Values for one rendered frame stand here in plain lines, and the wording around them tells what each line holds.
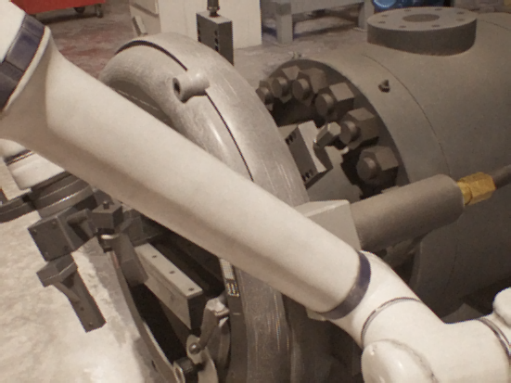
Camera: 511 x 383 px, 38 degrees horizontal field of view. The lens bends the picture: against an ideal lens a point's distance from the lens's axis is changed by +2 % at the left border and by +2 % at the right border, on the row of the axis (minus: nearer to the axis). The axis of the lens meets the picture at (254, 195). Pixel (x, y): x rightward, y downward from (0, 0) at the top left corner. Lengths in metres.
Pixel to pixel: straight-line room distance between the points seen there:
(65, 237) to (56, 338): 1.35
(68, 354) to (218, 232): 1.51
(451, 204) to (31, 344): 1.49
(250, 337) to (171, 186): 0.45
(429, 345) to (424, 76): 0.75
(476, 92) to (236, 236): 0.80
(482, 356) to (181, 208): 0.33
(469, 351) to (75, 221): 0.49
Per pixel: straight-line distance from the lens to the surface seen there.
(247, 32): 5.34
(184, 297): 1.26
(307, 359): 1.12
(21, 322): 2.40
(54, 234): 0.96
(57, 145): 0.68
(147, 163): 0.69
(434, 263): 1.36
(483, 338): 0.79
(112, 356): 2.16
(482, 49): 1.55
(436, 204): 1.08
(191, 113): 1.10
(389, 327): 0.80
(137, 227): 1.44
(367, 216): 1.02
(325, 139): 1.02
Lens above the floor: 1.25
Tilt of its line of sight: 25 degrees down
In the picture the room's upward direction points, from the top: 4 degrees counter-clockwise
